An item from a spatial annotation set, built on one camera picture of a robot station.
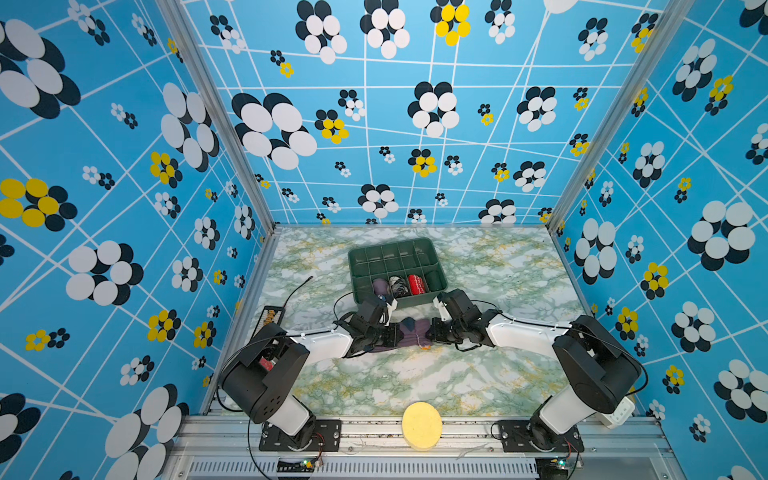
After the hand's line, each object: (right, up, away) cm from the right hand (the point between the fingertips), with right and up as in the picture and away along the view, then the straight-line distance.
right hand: (427, 335), depth 90 cm
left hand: (-6, 0, -1) cm, 7 cm away
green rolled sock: (+4, +16, +8) cm, 18 cm away
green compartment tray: (-8, +23, +26) cm, 35 cm away
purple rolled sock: (-14, +14, +5) cm, 21 cm away
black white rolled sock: (-9, +14, +5) cm, 17 cm away
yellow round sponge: (-3, -18, -17) cm, 25 cm away
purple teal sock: (-4, 0, -1) cm, 4 cm away
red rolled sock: (-3, +15, +6) cm, 16 cm away
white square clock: (+47, -16, -16) cm, 52 cm away
